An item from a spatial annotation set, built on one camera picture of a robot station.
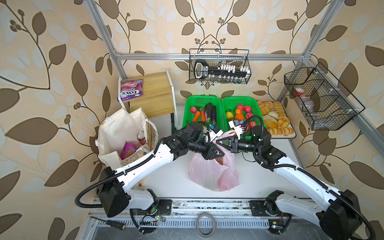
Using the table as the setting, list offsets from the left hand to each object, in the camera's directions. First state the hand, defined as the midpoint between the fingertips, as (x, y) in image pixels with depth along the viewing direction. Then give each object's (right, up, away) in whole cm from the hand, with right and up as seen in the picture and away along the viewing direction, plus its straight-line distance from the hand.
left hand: (224, 153), depth 66 cm
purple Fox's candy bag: (-48, +32, +14) cm, 60 cm away
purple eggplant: (0, +19, +43) cm, 47 cm away
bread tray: (+44, +15, +38) cm, 60 cm away
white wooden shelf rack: (-40, +28, +39) cm, 63 cm away
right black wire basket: (+53, +26, +9) cm, 59 cm away
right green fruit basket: (+26, +23, +45) cm, 57 cm away
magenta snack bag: (-49, -1, +14) cm, 51 cm away
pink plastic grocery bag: (-1, -11, +4) cm, 12 cm away
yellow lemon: (+12, +18, +42) cm, 47 cm away
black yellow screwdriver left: (-51, -34, +3) cm, 62 cm away
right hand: (-3, +4, +2) cm, 5 cm away
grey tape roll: (-12, -31, +2) cm, 34 cm away
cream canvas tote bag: (-54, +5, +19) cm, 57 cm away
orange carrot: (-12, +19, +44) cm, 50 cm away
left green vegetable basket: (-10, +29, +49) cm, 58 cm away
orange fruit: (+18, +19, +41) cm, 48 cm away
